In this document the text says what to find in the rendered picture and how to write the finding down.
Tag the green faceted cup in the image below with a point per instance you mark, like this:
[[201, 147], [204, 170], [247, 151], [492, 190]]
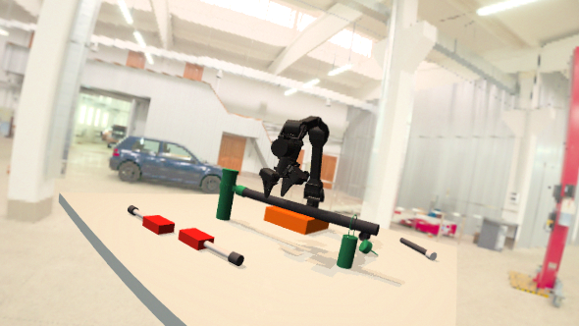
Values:
[[237, 189]]

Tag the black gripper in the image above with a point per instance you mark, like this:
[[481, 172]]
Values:
[[270, 177]]

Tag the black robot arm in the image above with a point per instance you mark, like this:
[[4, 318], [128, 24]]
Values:
[[289, 143]]

